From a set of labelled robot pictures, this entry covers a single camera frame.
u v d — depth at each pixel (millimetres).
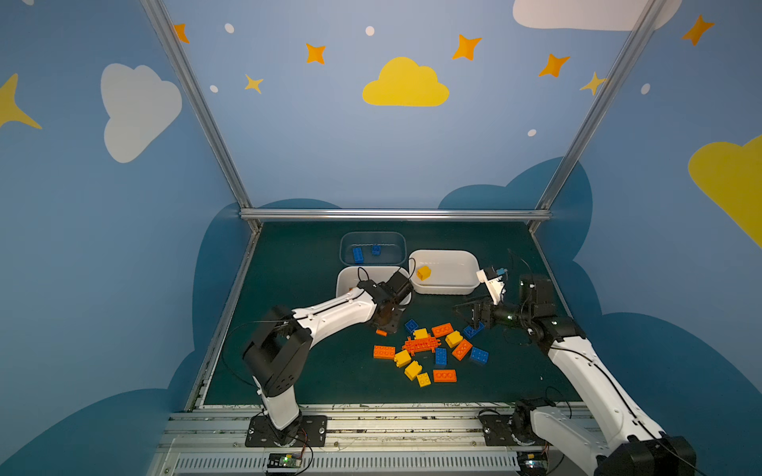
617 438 403
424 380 823
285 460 711
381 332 844
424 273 1048
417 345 883
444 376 836
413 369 823
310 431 738
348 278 1014
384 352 861
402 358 855
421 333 908
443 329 929
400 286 699
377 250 1116
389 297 639
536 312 605
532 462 718
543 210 1165
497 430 748
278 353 455
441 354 861
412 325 925
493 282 699
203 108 858
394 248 1136
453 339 898
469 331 917
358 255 1105
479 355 861
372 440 739
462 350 886
